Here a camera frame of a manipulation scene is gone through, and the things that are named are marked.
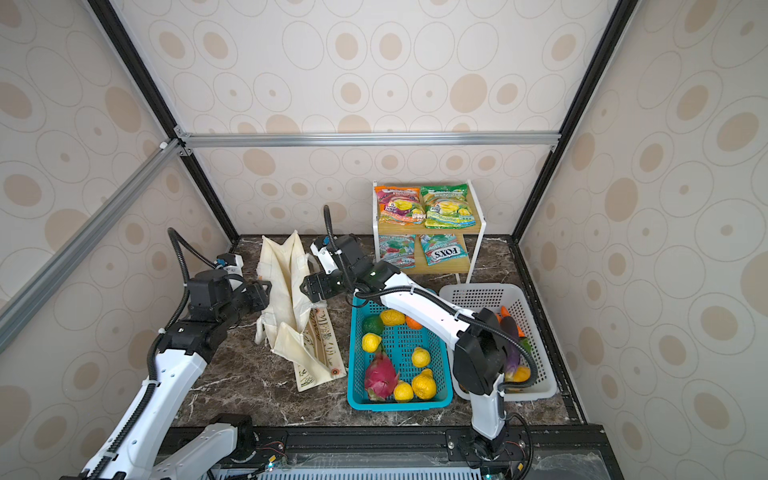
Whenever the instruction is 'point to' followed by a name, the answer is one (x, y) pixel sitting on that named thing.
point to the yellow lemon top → (393, 317)
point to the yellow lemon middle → (420, 357)
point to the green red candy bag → (398, 250)
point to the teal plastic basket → (395, 368)
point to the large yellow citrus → (424, 385)
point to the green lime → (372, 324)
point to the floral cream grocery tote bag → (298, 328)
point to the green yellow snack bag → (447, 206)
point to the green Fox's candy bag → (441, 248)
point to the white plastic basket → (476, 297)
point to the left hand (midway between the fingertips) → (271, 279)
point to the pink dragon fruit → (381, 377)
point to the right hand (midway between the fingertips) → (312, 283)
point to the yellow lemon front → (403, 392)
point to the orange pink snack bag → (400, 205)
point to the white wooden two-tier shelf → (469, 237)
